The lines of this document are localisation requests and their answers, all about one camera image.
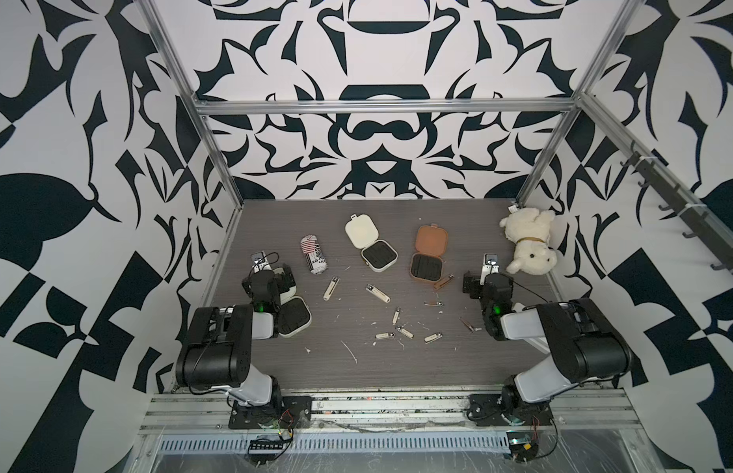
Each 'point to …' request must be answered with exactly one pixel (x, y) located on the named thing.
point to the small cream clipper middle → (406, 332)
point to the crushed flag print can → (315, 257)
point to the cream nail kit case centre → (362, 233)
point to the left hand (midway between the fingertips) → (265, 265)
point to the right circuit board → (522, 446)
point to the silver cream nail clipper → (378, 293)
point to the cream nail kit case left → (294, 315)
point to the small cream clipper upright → (396, 315)
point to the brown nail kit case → (427, 263)
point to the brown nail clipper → (442, 282)
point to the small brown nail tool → (438, 304)
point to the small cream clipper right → (433, 337)
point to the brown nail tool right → (467, 323)
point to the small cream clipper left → (384, 335)
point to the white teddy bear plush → (529, 230)
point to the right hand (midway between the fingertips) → (485, 268)
